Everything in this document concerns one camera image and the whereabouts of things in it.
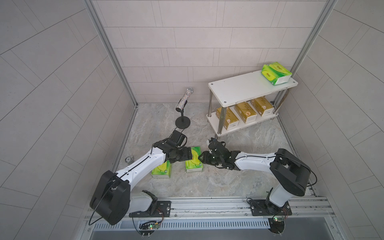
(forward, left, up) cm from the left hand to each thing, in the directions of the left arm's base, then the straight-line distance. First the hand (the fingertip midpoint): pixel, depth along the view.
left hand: (189, 155), depth 83 cm
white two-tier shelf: (+31, -35, +26) cm, 53 cm away
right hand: (-1, -6, -3) cm, 6 cm away
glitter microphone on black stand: (+26, +6, -3) cm, 27 cm away
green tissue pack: (-6, -3, +1) cm, 7 cm away
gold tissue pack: (+32, -48, +8) cm, 58 cm away
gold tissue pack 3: (+19, -25, +7) cm, 32 cm away
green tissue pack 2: (-9, +13, 0) cm, 16 cm away
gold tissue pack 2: (+25, -35, +8) cm, 44 cm away
